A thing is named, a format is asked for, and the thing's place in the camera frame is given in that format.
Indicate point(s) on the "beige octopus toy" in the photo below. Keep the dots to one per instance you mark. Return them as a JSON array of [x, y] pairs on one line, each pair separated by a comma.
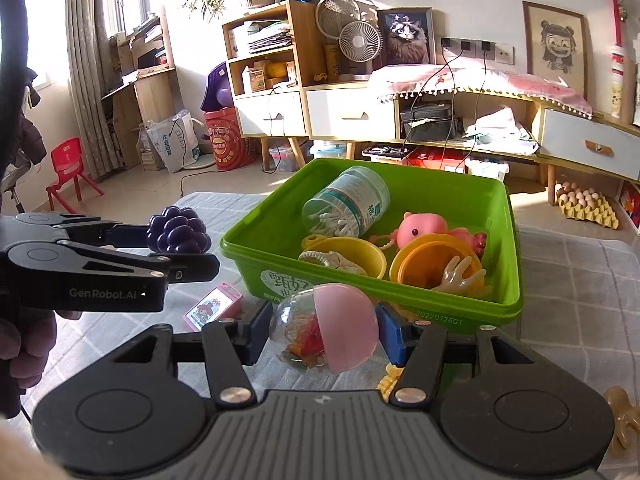
[[620, 410]]

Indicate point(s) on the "white storage box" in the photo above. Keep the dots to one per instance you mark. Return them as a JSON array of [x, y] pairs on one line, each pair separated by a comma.
[[490, 170]]

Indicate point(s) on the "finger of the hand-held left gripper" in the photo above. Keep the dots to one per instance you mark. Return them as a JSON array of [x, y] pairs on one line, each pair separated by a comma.
[[190, 266], [125, 235]]

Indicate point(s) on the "large white fan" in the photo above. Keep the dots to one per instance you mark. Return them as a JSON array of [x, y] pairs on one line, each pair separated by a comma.
[[332, 15]]

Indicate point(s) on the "framed cartoon drawing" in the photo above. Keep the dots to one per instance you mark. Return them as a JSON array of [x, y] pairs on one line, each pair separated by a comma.
[[557, 45]]

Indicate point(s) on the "pink card box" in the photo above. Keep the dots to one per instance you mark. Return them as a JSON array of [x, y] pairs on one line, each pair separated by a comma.
[[212, 307]]

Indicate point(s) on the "clear pink capsule ball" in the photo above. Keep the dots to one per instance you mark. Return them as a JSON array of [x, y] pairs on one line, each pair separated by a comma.
[[345, 325]]

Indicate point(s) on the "beige skeleton toy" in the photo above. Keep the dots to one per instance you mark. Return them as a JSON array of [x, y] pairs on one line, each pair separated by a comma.
[[335, 261]]

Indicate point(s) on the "red printed bag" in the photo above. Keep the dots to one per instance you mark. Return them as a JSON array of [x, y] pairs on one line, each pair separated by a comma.
[[227, 142]]

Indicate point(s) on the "small cardboard box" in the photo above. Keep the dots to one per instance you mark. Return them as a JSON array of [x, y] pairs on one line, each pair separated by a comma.
[[255, 77]]

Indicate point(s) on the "yellow egg tray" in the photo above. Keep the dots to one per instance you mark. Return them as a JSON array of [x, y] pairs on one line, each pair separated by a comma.
[[587, 205]]

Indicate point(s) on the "wooden low cabinet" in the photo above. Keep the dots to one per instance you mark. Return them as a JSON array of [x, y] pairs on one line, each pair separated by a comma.
[[535, 132]]

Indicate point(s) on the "black lidded storage box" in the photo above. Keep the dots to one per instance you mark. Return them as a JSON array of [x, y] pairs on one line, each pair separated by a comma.
[[387, 152]]

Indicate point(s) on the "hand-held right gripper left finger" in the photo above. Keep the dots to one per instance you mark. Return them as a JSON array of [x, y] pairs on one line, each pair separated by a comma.
[[260, 332]]

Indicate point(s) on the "small white desk fan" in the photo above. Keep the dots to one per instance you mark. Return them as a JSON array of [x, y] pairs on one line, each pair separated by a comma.
[[360, 42]]

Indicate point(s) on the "red storage box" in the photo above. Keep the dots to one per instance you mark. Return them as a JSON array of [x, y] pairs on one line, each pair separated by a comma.
[[440, 160]]

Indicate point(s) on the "grey curtain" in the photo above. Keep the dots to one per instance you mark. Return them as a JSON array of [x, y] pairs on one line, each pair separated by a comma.
[[90, 60]]

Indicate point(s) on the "stack of papers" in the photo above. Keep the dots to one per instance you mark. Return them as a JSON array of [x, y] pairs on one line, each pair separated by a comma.
[[262, 37]]

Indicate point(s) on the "black bag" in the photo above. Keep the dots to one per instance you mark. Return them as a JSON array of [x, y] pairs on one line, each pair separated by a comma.
[[430, 120]]

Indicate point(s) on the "clear cotton swab jar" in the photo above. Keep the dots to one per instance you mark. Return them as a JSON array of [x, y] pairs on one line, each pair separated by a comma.
[[345, 200]]

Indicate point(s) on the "yellow toy bowl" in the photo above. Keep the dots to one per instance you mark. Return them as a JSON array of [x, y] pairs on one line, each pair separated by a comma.
[[365, 255]]

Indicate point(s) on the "pink fringed cloth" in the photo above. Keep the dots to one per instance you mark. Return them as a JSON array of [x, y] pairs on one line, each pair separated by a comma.
[[480, 77]]

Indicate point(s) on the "yellow bottle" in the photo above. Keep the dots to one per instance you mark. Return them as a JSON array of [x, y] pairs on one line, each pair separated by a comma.
[[616, 85]]

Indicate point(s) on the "wooden desk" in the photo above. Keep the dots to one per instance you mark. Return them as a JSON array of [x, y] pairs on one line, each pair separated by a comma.
[[150, 95]]

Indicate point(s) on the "yellow toy corn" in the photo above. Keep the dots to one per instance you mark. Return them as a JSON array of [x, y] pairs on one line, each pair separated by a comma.
[[389, 385]]

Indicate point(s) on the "framed cat picture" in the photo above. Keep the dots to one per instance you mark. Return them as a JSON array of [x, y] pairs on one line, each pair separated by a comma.
[[407, 37]]

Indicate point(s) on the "purple plastic seat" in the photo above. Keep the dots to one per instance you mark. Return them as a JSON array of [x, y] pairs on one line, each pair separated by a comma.
[[220, 90]]

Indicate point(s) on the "white printed bag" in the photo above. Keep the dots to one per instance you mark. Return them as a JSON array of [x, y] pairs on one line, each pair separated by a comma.
[[172, 145]]

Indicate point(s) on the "clear storage box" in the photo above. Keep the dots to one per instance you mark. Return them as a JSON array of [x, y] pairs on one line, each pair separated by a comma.
[[285, 157]]

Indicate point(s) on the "teal lidded container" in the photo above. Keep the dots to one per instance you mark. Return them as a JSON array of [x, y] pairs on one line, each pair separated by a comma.
[[330, 150]]

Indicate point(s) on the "orange toy bowl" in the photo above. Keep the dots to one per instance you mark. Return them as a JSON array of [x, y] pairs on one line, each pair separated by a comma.
[[420, 265]]

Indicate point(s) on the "beige toy hand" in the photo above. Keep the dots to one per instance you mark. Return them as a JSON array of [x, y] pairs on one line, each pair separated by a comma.
[[457, 275]]

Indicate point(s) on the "pink animal toy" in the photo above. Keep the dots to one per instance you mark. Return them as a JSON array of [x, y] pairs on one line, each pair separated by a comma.
[[415, 227]]

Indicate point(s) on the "wall power outlets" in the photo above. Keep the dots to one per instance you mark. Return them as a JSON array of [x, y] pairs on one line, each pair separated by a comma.
[[475, 50]]

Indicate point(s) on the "purple toy grapes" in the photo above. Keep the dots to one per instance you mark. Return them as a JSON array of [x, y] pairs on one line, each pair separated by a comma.
[[177, 232]]

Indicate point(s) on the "wooden shelf cabinet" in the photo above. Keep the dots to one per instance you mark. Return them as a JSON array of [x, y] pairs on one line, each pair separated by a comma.
[[305, 35]]

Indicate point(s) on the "grey checked blanket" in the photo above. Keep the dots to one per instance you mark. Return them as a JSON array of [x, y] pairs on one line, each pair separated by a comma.
[[575, 285]]

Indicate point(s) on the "white cabinet drawer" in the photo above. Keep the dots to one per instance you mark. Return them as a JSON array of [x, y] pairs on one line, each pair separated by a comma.
[[350, 112], [270, 115], [590, 145]]

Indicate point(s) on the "person's left hand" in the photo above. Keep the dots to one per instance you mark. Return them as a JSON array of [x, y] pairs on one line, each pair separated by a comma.
[[30, 350]]

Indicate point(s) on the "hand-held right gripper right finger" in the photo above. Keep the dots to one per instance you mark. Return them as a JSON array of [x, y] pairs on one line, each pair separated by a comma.
[[392, 332]]

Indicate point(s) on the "yellow canister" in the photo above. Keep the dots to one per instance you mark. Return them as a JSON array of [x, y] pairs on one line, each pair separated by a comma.
[[332, 62]]

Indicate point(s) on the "green plastic bin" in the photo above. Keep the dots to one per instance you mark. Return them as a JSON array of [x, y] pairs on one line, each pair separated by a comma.
[[450, 195]]

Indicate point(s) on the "white crumpled cloth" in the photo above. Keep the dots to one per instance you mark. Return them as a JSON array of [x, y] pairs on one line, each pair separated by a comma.
[[500, 125]]

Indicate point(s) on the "dark jacket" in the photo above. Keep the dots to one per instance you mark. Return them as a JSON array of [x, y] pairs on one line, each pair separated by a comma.
[[25, 135]]

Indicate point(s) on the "red plastic chair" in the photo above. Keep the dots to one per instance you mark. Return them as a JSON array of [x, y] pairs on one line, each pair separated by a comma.
[[67, 157]]

